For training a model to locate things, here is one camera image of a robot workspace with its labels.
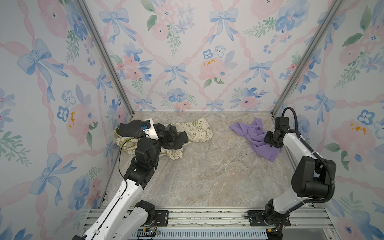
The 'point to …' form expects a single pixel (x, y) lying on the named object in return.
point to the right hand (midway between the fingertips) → (270, 139)
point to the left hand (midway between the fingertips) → (162, 124)
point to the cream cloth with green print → (196, 130)
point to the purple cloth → (254, 132)
